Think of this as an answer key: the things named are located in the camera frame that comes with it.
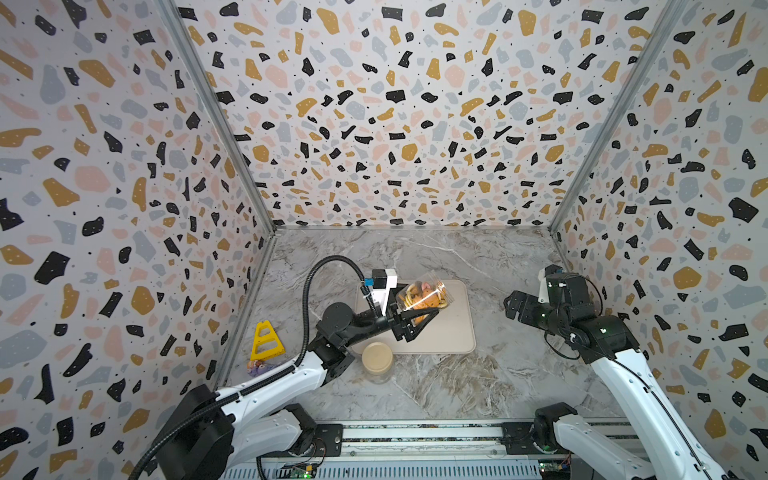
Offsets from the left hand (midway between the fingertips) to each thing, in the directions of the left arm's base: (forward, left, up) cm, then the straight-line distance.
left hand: (432, 302), depth 62 cm
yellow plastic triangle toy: (+8, +45, -31) cm, 55 cm away
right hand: (+6, -24, -11) cm, 27 cm away
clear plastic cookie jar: (+2, +1, +1) cm, 2 cm away
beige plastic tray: (+9, -9, -32) cm, 35 cm away
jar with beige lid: (-3, +13, -22) cm, 26 cm away
